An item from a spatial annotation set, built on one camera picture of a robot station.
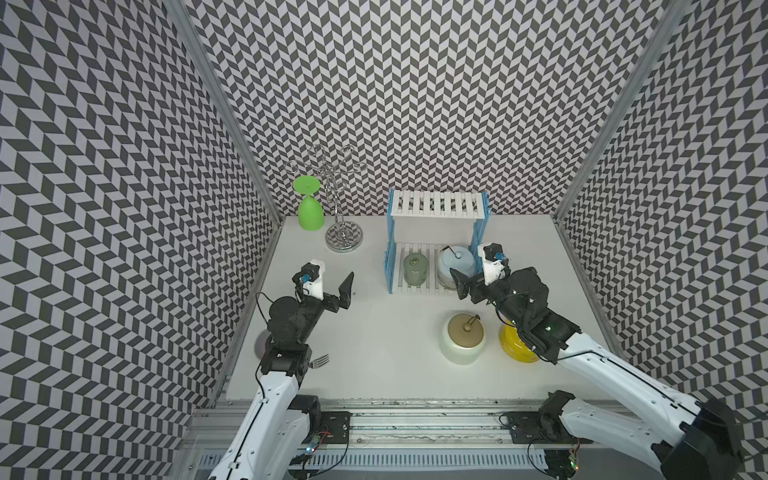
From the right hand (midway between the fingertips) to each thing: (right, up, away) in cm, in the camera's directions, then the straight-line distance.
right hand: (468, 266), depth 75 cm
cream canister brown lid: (0, -19, +4) cm, 20 cm away
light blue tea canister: (+1, +1, +14) cm, 14 cm away
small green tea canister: (-12, -2, +20) cm, 23 cm away
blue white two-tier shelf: (-6, +10, +36) cm, 38 cm away
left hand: (-34, -1, 0) cm, 34 cm away
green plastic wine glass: (-44, +16, +14) cm, 49 cm away
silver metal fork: (-40, -27, +7) cm, 49 cm away
